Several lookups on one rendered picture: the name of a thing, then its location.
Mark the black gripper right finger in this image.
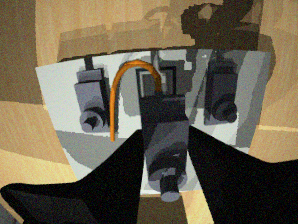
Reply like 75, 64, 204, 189
188, 125, 298, 224

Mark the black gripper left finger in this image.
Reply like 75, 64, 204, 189
0, 129, 145, 224

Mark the micro servo with orange cable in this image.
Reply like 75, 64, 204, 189
109, 59, 190, 202

